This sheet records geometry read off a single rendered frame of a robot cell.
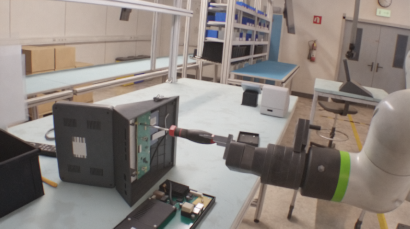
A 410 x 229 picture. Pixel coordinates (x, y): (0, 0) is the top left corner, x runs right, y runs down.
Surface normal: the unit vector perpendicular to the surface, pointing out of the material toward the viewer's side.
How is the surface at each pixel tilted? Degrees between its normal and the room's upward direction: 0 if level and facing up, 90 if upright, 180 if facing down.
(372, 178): 102
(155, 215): 0
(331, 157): 29
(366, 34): 90
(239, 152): 55
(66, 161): 90
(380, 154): 106
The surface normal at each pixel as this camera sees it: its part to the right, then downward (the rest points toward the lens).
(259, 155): -0.40, -0.41
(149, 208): 0.08, -0.97
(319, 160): -0.13, -0.65
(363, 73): -0.40, 0.19
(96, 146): 0.01, 0.25
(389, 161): -0.70, 0.44
